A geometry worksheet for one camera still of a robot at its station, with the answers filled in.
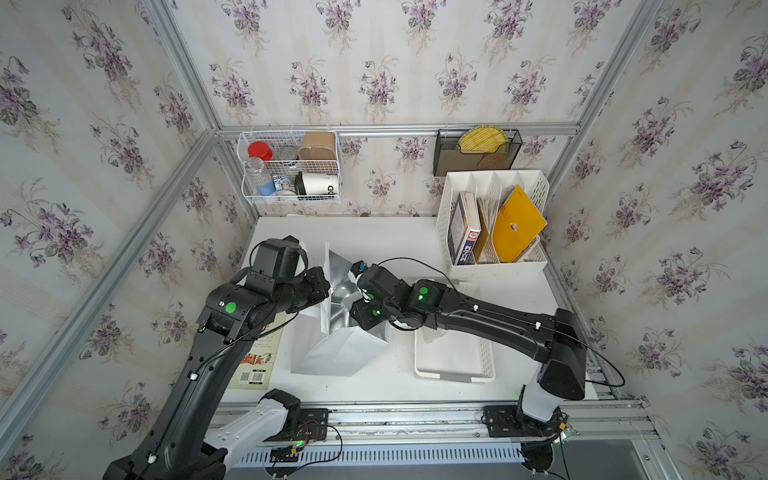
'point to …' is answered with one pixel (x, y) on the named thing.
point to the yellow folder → (518, 224)
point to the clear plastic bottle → (258, 179)
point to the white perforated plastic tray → (453, 356)
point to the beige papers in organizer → (486, 210)
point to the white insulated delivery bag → (327, 338)
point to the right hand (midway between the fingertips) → (357, 311)
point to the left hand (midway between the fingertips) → (337, 287)
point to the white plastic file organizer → (534, 182)
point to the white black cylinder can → (316, 183)
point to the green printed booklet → (255, 372)
